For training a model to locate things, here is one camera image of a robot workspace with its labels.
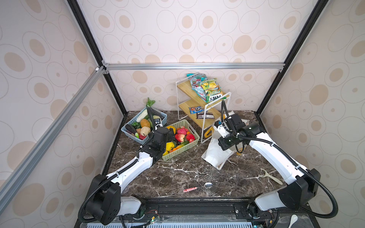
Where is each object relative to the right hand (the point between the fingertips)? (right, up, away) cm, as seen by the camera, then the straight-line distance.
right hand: (220, 142), depth 79 cm
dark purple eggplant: (-58, +7, +20) cm, 62 cm away
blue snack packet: (-13, +20, +18) cm, 30 cm away
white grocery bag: (-3, -7, +6) cm, 10 cm away
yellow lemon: (-30, -4, +13) cm, 33 cm away
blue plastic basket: (-53, +7, +21) cm, 57 cm away
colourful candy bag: (-13, +36, +8) cm, 40 cm away
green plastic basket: (-19, +1, +19) cm, 27 cm away
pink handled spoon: (-7, -25, +2) cm, 26 cm away
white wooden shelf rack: (-19, +26, +6) cm, 33 cm away
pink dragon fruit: (-22, +6, +21) cm, 31 cm away
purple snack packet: (-4, +16, +15) cm, 23 cm away
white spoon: (+35, -37, -8) cm, 52 cm away
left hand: (-30, +8, +4) cm, 31 cm away
